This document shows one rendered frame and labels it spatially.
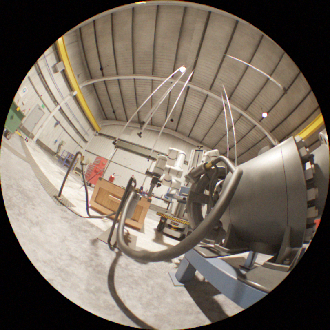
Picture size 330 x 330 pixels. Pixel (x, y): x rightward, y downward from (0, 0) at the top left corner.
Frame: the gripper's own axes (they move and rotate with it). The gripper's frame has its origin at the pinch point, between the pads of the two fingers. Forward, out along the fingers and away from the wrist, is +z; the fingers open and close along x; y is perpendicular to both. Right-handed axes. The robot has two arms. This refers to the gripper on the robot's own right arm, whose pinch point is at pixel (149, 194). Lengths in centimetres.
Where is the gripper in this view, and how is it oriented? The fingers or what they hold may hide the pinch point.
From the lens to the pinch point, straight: 80.5
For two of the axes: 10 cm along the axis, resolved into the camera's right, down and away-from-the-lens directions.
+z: -3.2, 8.7, -3.8
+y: 9.3, 3.7, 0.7
